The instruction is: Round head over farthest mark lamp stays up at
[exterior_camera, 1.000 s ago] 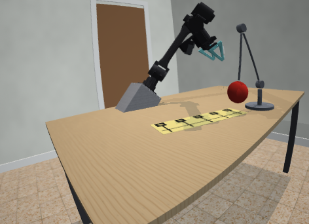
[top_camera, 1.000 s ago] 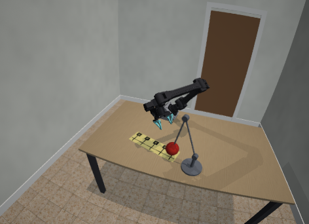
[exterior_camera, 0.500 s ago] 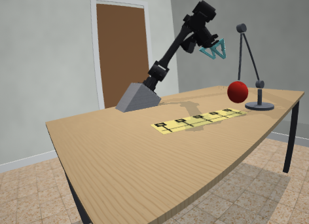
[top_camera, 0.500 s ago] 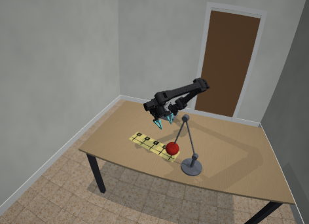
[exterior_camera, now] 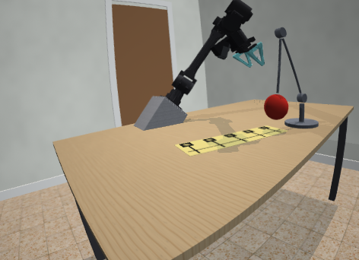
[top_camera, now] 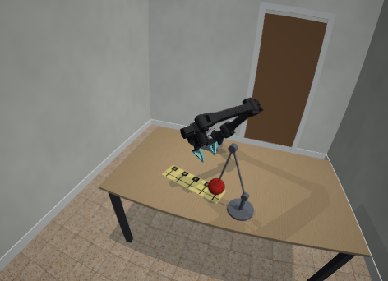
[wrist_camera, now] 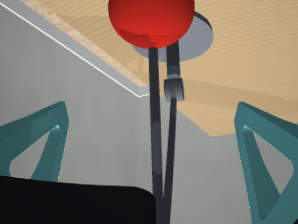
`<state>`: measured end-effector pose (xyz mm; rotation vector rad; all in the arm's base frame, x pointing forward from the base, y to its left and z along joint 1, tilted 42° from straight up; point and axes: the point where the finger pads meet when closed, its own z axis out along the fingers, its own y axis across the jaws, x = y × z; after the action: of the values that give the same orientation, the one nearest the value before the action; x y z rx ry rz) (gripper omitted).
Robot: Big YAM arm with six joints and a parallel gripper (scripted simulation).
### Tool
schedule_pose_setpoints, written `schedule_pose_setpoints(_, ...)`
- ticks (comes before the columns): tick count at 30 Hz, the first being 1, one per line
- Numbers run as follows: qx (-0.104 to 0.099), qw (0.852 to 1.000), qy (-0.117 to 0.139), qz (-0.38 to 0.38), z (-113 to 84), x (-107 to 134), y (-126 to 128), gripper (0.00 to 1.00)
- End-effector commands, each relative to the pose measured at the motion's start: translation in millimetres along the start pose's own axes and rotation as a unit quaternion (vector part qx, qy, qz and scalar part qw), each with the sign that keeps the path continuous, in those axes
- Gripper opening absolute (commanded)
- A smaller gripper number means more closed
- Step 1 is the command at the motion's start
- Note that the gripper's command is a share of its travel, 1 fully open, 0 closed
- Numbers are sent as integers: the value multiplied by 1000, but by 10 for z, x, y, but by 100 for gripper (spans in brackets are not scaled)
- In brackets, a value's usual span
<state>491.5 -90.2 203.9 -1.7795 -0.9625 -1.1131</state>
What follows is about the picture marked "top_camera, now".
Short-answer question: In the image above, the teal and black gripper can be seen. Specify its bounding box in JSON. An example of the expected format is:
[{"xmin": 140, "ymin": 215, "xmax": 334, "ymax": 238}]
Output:
[{"xmin": 192, "ymin": 132, "xmax": 218, "ymax": 162}]

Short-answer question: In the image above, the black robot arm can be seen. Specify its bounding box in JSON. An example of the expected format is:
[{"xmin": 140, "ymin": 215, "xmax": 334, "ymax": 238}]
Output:
[{"xmin": 180, "ymin": 97, "xmax": 264, "ymax": 145}]

